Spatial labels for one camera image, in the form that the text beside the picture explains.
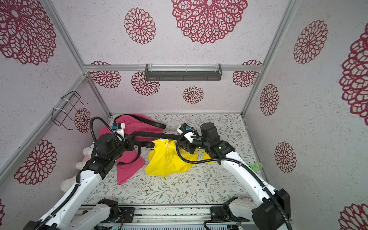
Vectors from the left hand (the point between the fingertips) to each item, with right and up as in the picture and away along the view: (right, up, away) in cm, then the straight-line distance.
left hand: (134, 135), depth 78 cm
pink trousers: (-13, +8, +32) cm, 35 cm away
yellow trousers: (+16, -13, -1) cm, 21 cm away
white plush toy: (-36, -25, -1) cm, 44 cm away
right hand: (+25, 0, -6) cm, 25 cm away
